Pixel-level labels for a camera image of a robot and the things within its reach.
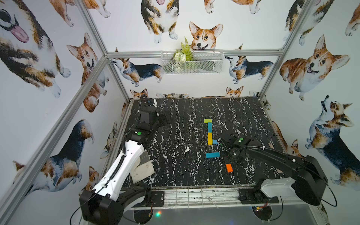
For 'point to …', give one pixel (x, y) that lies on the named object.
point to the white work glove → (143, 168)
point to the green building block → (206, 121)
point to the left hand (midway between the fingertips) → (165, 111)
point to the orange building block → (229, 168)
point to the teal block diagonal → (212, 155)
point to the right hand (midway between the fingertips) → (227, 159)
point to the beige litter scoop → (271, 146)
